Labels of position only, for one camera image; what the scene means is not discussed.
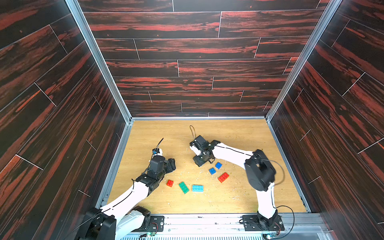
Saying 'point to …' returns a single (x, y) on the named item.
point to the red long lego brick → (223, 177)
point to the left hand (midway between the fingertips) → (171, 161)
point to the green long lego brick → (183, 187)
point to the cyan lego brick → (197, 188)
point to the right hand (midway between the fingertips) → (201, 157)
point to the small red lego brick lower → (169, 183)
